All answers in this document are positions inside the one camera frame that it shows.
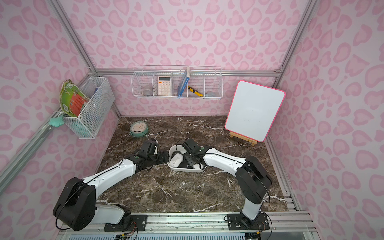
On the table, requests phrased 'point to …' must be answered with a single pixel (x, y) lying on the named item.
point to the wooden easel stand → (242, 137)
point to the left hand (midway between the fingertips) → (163, 154)
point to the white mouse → (176, 160)
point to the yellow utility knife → (195, 91)
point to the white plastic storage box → (173, 149)
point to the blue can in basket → (96, 89)
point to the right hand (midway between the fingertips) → (193, 156)
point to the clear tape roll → (146, 92)
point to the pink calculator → (164, 85)
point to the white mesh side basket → (87, 125)
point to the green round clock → (139, 128)
